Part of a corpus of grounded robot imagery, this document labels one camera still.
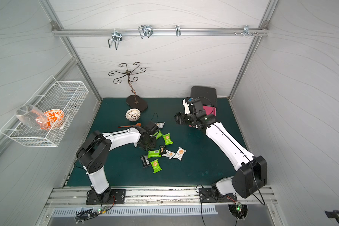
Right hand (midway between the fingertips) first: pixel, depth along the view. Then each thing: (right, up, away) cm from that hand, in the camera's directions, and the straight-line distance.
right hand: (179, 116), depth 80 cm
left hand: (-17, -21, +12) cm, 29 cm away
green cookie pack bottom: (-14, -30, +3) cm, 33 cm away
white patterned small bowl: (-35, 0, +28) cm, 45 cm away
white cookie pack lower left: (-6, -24, +7) cm, 26 cm away
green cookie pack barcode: (-16, -24, +9) cm, 30 cm away
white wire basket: (-65, +11, 0) cm, 66 cm away
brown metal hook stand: (-36, +11, +36) cm, 52 cm away
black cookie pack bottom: (-21, -28, +4) cm, 35 cm away
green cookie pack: (-8, -16, +14) cm, 22 cm away
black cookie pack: (-11, -21, +9) cm, 25 cm away
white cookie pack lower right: (+1, -24, +9) cm, 26 cm away
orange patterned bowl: (-61, 0, -13) cm, 62 cm away
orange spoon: (-30, -7, +23) cm, 39 cm away
